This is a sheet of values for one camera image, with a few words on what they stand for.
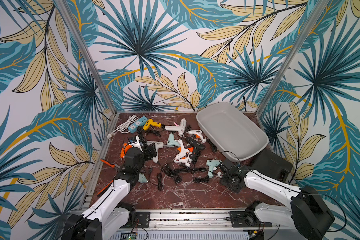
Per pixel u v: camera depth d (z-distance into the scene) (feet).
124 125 3.58
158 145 3.19
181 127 3.48
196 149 3.13
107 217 1.54
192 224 2.40
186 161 3.02
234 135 3.58
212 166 2.93
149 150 2.40
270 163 2.90
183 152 3.10
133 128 3.50
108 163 2.99
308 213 1.35
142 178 2.73
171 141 3.28
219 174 2.82
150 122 3.61
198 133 3.41
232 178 2.04
